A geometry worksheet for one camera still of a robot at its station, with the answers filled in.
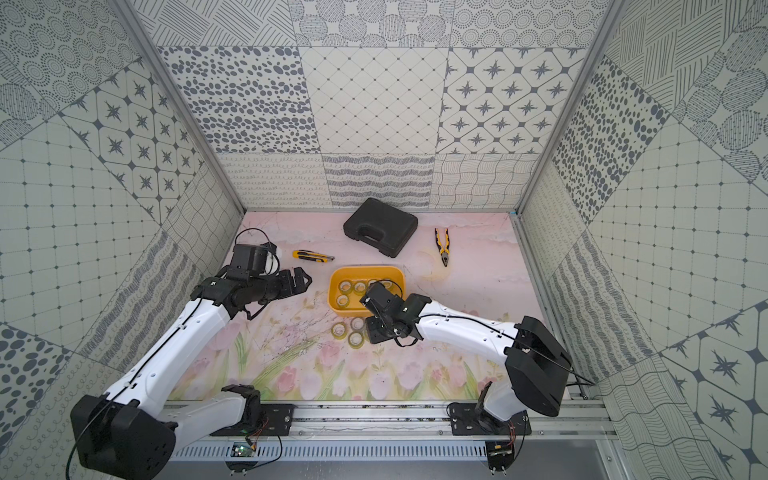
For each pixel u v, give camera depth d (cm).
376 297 62
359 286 98
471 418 73
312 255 105
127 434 38
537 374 42
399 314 59
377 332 71
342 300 95
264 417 72
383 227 107
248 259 60
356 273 99
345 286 98
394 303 61
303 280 75
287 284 70
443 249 108
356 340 88
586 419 76
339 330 89
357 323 90
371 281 98
